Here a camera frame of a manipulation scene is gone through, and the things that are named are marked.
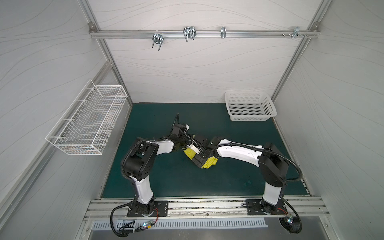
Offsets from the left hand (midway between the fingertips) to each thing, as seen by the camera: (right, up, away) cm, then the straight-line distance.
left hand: (197, 142), depth 95 cm
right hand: (+2, -6, -7) cm, 9 cm away
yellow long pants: (+8, -10, -11) cm, 16 cm away
